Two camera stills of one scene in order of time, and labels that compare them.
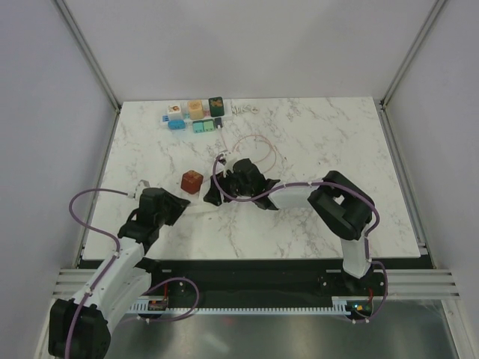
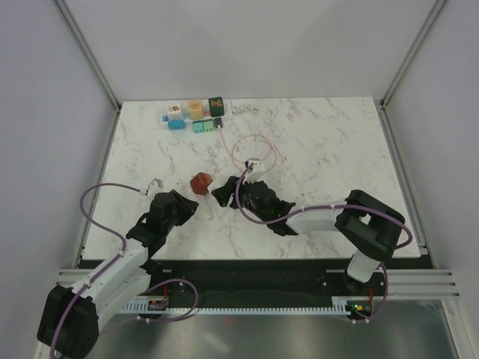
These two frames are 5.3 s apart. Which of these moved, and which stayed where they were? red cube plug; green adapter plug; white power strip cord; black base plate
Moved: red cube plug
Stayed: black base plate; green adapter plug; white power strip cord
